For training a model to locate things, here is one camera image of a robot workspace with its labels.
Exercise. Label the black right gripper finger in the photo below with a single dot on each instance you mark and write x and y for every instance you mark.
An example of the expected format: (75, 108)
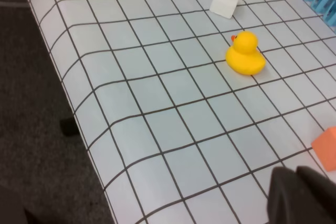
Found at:
(300, 196)

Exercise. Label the orange foam cube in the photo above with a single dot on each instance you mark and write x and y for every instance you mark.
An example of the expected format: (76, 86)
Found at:
(324, 148)

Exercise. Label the white grid tablecloth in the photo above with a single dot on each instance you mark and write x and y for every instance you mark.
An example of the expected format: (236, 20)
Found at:
(174, 133)

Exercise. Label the yellow rubber duck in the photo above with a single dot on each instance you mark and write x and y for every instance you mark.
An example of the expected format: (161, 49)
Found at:
(243, 56)

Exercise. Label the white foam cube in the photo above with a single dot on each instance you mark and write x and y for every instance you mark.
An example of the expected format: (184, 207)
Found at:
(224, 8)

